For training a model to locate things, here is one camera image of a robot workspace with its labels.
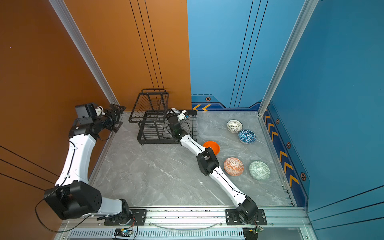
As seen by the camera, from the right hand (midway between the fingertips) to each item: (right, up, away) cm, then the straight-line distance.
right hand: (167, 109), depth 104 cm
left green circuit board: (-15, -62, -33) cm, 72 cm away
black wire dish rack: (+16, -11, +6) cm, 20 cm away
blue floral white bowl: (+11, -5, -5) cm, 13 cm away
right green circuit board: (+46, -62, -35) cm, 85 cm away
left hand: (-17, -3, -27) cm, 32 cm away
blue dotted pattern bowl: (+55, -19, -2) cm, 59 cm away
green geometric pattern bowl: (+58, -38, -17) cm, 71 cm away
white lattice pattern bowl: (+48, -12, +5) cm, 50 cm away
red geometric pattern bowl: (+43, -36, -15) cm, 58 cm away
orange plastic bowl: (+32, -25, -8) cm, 42 cm away
